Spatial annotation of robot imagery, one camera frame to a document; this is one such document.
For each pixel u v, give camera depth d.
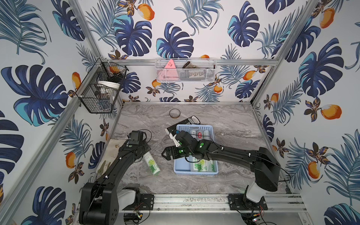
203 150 0.57
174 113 1.15
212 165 0.84
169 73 0.91
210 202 0.75
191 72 0.91
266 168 0.44
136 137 0.67
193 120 1.10
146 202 0.73
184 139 0.60
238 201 0.75
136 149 0.61
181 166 0.88
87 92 0.76
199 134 0.97
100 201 0.43
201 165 0.84
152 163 0.79
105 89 0.88
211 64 0.93
